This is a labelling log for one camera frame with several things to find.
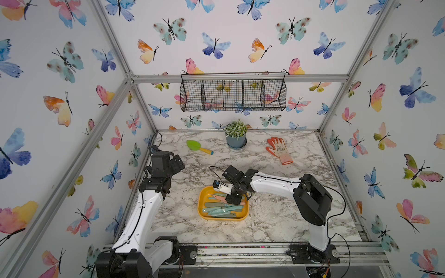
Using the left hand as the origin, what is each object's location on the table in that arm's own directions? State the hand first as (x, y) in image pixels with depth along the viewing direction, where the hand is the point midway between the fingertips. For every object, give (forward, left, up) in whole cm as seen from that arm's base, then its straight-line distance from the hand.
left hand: (172, 160), depth 81 cm
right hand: (-11, -27, -16) cm, 33 cm away
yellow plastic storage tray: (-8, -16, -17) cm, 24 cm away
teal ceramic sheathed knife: (-18, -19, -18) cm, 32 cm away
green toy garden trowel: (+26, -5, -21) cm, 34 cm away
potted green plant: (+22, -31, -5) cm, 38 cm away
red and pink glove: (+20, -59, -19) cm, 65 cm away
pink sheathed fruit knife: (-13, -23, -16) cm, 31 cm away
